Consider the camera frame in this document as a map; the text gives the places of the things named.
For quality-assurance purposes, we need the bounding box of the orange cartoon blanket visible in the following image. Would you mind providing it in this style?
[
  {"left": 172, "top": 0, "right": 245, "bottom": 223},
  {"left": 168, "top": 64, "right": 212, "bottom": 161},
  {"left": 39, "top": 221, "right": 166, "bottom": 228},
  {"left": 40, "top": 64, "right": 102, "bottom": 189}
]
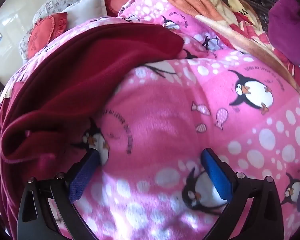
[{"left": 168, "top": 0, "right": 300, "bottom": 92}]

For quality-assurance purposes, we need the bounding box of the white pillow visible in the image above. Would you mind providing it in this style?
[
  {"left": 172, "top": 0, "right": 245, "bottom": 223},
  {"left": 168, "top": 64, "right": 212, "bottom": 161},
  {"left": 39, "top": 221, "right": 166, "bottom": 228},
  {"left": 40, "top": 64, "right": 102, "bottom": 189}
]
[{"left": 62, "top": 0, "right": 107, "bottom": 30}]

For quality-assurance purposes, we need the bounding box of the purple garment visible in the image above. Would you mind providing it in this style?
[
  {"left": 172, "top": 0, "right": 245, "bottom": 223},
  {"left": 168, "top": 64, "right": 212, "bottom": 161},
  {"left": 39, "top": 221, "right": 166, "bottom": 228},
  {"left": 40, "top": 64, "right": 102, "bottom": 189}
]
[{"left": 268, "top": 0, "right": 300, "bottom": 65}]

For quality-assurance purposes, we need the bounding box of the small red heart cushion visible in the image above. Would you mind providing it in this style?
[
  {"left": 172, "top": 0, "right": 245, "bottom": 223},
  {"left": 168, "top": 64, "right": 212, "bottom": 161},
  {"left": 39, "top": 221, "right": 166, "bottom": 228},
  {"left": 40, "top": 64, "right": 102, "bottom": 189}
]
[{"left": 27, "top": 12, "right": 68, "bottom": 59}]

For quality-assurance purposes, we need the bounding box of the dark red garment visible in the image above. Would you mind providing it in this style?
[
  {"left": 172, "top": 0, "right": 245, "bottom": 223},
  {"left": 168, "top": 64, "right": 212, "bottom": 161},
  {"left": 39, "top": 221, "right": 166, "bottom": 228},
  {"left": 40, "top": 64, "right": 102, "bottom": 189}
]
[{"left": 0, "top": 21, "right": 184, "bottom": 238}]

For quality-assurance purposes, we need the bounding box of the pink penguin blanket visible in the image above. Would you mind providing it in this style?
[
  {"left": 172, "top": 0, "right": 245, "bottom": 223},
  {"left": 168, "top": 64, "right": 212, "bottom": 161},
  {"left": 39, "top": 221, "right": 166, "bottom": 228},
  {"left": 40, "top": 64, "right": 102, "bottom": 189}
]
[{"left": 0, "top": 0, "right": 300, "bottom": 240}]

